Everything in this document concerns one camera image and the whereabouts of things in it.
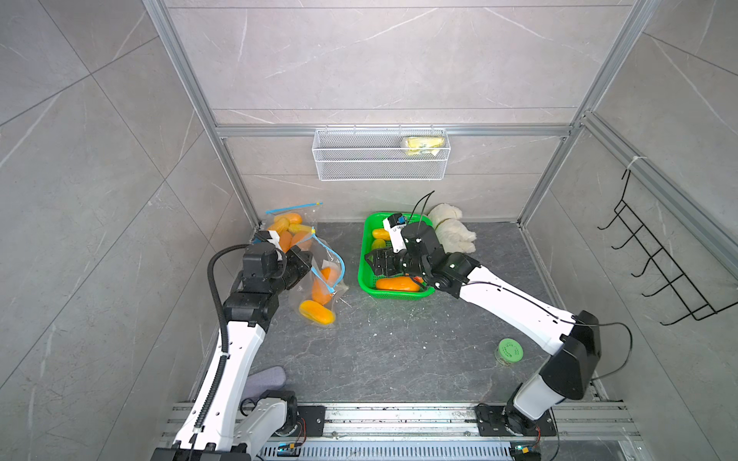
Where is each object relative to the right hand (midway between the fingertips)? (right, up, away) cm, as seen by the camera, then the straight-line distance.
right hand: (377, 254), depth 76 cm
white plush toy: (+28, +7, +28) cm, 40 cm away
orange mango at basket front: (+7, -10, +15) cm, 19 cm away
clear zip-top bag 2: (-15, 0, +6) cm, 17 cm away
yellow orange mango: (-39, +11, +38) cm, 55 cm away
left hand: (-16, +2, -3) cm, 17 cm away
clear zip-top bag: (-34, +11, +39) cm, 53 cm away
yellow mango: (-19, -19, +14) cm, 31 cm away
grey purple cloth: (-30, -35, +2) cm, 46 cm away
